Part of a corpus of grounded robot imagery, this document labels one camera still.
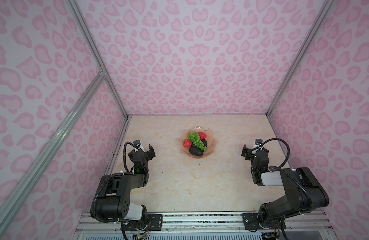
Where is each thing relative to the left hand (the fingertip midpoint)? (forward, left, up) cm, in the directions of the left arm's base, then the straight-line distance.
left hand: (142, 145), depth 90 cm
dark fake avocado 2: (+6, -38, -7) cm, 39 cm away
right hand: (0, -68, -1) cm, 68 cm away
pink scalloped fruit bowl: (+6, -43, -8) cm, 44 cm away
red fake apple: (+3, -27, -4) cm, 28 cm away
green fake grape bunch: (+6, -32, -1) cm, 32 cm away
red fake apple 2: (+9, -37, -4) cm, 38 cm away
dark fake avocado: (-2, -32, -5) cm, 33 cm away
